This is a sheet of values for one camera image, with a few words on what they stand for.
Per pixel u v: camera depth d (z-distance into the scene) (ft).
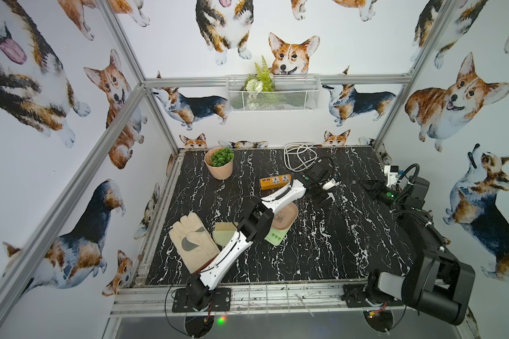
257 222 2.10
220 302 2.40
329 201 2.96
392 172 2.50
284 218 2.97
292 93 3.03
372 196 2.46
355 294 2.41
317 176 2.65
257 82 2.70
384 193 2.38
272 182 3.39
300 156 3.72
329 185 2.94
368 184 2.58
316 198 2.96
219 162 3.28
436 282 1.38
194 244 2.82
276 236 2.84
